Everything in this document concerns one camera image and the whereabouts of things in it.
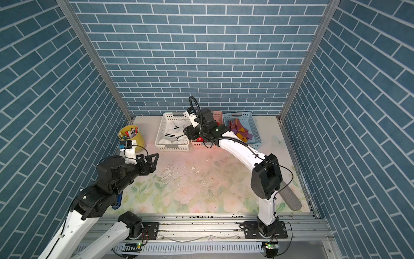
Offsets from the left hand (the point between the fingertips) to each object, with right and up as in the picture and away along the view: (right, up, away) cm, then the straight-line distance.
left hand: (157, 155), depth 67 cm
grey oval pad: (+62, -23, +13) cm, 68 cm away
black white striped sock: (-3, +7, +40) cm, 41 cm away
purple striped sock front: (+38, +13, +38) cm, 56 cm away
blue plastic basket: (+49, +19, +52) cm, 74 cm away
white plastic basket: (-10, +21, +48) cm, 53 cm away
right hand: (+11, +12, +16) cm, 23 cm away
